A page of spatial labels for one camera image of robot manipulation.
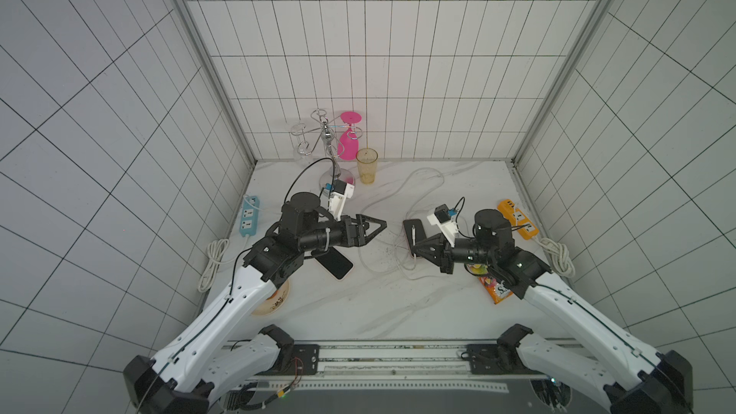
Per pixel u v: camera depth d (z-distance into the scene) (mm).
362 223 569
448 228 616
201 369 398
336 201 605
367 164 1043
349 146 1047
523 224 985
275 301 827
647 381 383
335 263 908
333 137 920
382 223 611
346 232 569
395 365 727
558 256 887
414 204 1055
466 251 609
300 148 870
